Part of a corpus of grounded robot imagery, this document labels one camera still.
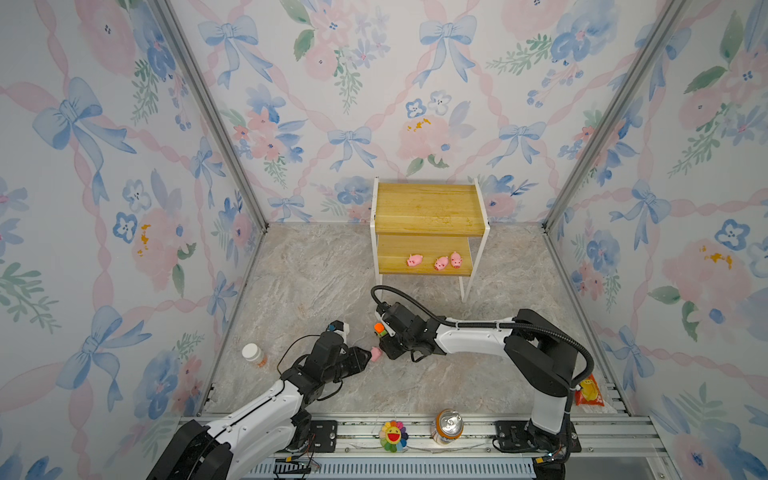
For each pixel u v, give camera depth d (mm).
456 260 863
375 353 856
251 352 806
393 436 732
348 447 732
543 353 488
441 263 858
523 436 718
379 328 886
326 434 747
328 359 659
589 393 780
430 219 764
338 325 799
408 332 692
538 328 468
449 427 663
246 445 474
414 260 867
